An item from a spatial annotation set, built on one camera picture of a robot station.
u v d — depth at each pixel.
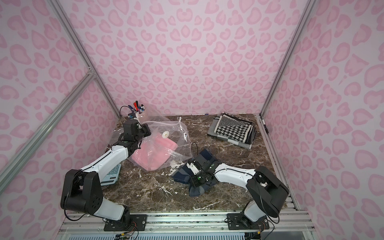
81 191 0.43
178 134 1.04
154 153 0.86
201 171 0.67
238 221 0.73
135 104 1.04
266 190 0.44
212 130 1.07
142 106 1.09
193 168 0.80
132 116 0.77
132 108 1.06
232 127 1.04
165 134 0.95
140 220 0.74
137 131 0.71
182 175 0.86
